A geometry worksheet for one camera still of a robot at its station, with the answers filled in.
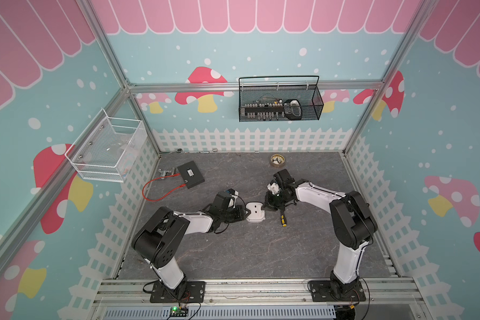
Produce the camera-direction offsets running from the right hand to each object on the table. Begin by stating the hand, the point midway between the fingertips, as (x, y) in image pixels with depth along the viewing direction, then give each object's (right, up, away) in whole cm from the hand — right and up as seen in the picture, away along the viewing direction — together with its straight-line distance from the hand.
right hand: (261, 206), depth 92 cm
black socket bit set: (+13, +45, -3) cm, 47 cm away
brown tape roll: (+11, +23, +23) cm, 35 cm away
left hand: (-6, -4, -1) cm, 7 cm away
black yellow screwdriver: (+10, -7, -1) cm, 12 cm away
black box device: (-37, +15, +16) cm, 43 cm away
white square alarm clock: (-2, -4, -1) cm, 4 cm away
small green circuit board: (-32, -35, -20) cm, 51 cm away
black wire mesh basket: (+5, +51, +2) cm, 51 cm away
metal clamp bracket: (-53, +16, +17) cm, 58 cm away
